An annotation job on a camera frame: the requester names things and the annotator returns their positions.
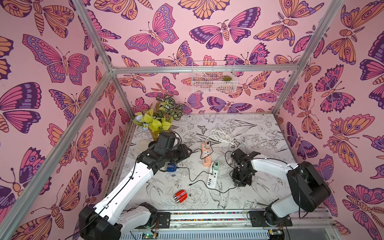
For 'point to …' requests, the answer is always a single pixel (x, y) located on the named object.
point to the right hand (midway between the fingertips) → (234, 183)
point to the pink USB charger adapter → (207, 145)
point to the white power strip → (212, 178)
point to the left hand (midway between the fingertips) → (192, 151)
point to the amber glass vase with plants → (159, 119)
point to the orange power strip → (206, 161)
